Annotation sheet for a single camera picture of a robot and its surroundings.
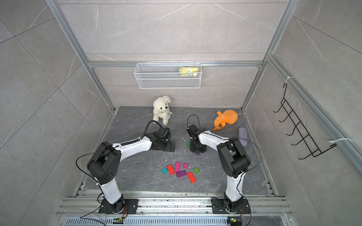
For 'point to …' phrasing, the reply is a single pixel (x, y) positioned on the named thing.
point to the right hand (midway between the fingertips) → (197, 150)
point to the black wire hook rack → (313, 147)
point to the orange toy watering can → (228, 116)
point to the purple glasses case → (242, 136)
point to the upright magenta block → (177, 166)
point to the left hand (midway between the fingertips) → (170, 144)
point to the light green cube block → (196, 170)
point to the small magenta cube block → (185, 165)
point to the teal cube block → (164, 170)
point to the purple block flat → (181, 173)
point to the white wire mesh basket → (153, 76)
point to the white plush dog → (161, 109)
